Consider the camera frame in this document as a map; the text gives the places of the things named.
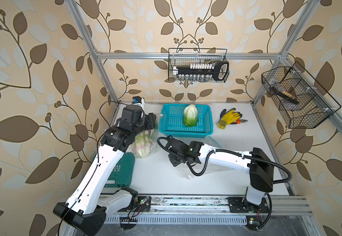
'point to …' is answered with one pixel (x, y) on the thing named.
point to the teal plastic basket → (171, 124)
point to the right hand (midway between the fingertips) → (173, 156)
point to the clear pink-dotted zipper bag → (145, 143)
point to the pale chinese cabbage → (190, 118)
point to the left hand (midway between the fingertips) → (148, 114)
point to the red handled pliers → (239, 121)
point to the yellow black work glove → (226, 118)
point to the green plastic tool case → (123, 173)
